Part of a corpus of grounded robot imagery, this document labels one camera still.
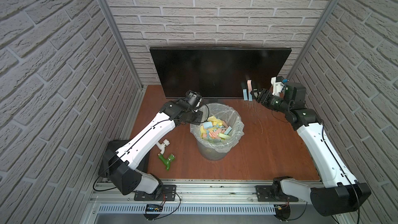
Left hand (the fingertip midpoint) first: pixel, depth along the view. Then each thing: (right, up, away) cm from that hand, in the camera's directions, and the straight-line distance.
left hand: (195, 112), depth 77 cm
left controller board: (-19, -45, -6) cm, 49 cm away
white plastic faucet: (-20, -20, +10) cm, 30 cm away
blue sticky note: (+27, +10, +6) cm, 30 cm away
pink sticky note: (+28, +11, +1) cm, 31 cm away
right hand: (+29, +9, -5) cm, 31 cm away
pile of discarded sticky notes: (+10, -9, +1) cm, 14 cm away
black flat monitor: (+13, +24, +18) cm, 33 cm away
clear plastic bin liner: (+18, -2, -2) cm, 18 cm away
